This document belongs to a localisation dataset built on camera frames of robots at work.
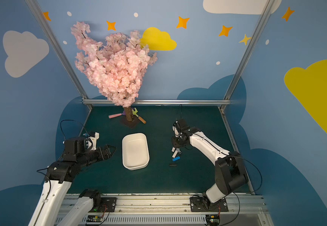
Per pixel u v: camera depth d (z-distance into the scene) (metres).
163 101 1.32
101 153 0.61
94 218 0.72
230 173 0.44
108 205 0.74
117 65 0.64
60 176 0.46
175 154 0.93
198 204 0.75
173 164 0.92
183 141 0.66
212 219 0.73
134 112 1.17
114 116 1.13
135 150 0.95
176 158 0.91
